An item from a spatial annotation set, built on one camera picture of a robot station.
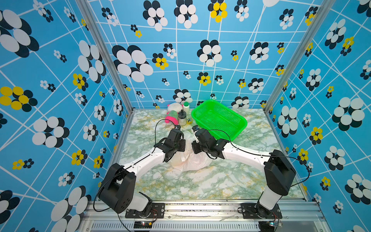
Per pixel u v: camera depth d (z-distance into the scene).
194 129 0.77
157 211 0.72
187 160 0.85
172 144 0.67
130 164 0.47
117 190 0.42
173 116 1.08
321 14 0.70
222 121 1.12
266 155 0.48
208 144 0.65
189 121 1.12
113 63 0.93
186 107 1.12
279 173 0.45
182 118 1.03
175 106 1.12
